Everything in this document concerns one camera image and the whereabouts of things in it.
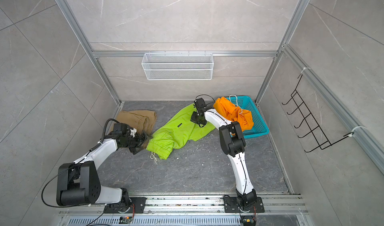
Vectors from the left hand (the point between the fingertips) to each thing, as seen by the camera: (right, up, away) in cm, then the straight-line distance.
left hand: (148, 139), depth 88 cm
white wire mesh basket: (+17, +48, +12) cm, 52 cm away
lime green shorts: (+17, +4, +10) cm, 20 cm away
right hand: (+27, +12, +16) cm, 34 cm away
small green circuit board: (-5, -36, -18) cm, 40 cm away
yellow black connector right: (+54, -36, -18) cm, 67 cm away
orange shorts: (+56, +16, +17) cm, 61 cm away
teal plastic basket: (+72, +6, +9) cm, 73 cm away
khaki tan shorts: (-9, +11, +12) cm, 18 cm away
